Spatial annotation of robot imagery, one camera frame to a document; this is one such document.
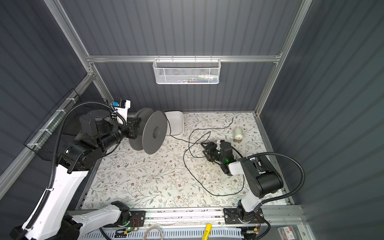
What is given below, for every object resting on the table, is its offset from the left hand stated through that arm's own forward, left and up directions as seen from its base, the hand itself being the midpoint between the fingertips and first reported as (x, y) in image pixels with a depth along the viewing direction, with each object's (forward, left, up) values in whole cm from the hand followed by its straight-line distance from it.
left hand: (139, 118), depth 60 cm
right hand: (+5, -28, -32) cm, 43 cm away
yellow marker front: (-36, -27, -39) cm, 60 cm away
